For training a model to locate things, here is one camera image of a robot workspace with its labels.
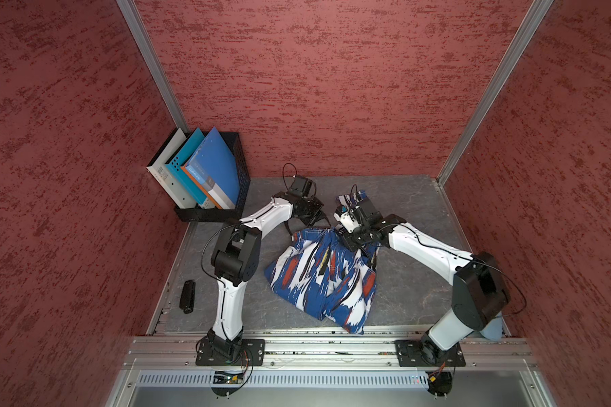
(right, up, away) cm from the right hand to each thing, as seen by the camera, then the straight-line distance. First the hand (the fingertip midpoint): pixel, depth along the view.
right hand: (345, 242), depth 88 cm
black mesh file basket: (-44, +38, +15) cm, 60 cm away
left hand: (-6, +9, +7) cm, 13 cm away
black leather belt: (+7, -5, +2) cm, 8 cm away
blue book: (-50, +28, +7) cm, 58 cm away
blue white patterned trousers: (-10, -9, -5) cm, 14 cm away
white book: (-64, +23, 0) cm, 68 cm away
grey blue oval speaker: (+45, -26, -10) cm, 53 cm away
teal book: (-59, +30, -1) cm, 66 cm away
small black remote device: (-53, -17, -6) cm, 56 cm away
